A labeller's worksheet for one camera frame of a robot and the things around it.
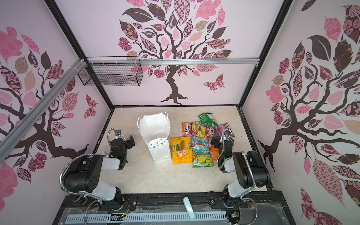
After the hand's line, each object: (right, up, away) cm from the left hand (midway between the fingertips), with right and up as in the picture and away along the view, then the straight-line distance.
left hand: (125, 139), depth 94 cm
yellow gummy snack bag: (+39, -6, -6) cm, 40 cm away
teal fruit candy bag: (+53, -3, -2) cm, 53 cm away
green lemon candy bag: (+51, -12, -8) cm, 53 cm away
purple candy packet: (+67, +6, +6) cm, 67 cm away
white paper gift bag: (+22, +8, -4) cm, 24 cm away
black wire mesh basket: (-24, +54, +28) cm, 65 cm away
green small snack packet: (+59, +14, +13) cm, 62 cm away
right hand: (+66, +4, -2) cm, 66 cm away
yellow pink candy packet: (+55, +5, +4) cm, 55 cm away
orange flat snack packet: (+61, -8, -4) cm, 62 cm away
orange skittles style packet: (+43, +6, +8) cm, 45 cm away
